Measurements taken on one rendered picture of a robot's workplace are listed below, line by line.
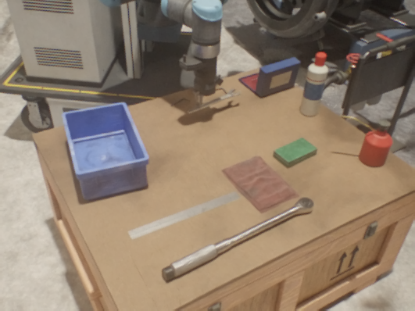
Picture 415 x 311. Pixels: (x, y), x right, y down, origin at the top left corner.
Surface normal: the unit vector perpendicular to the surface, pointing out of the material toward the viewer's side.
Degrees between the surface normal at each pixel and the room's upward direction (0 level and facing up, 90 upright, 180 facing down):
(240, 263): 0
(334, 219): 0
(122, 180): 90
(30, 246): 0
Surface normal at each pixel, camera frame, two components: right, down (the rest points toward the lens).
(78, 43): -0.13, 0.63
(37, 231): 0.02, -0.77
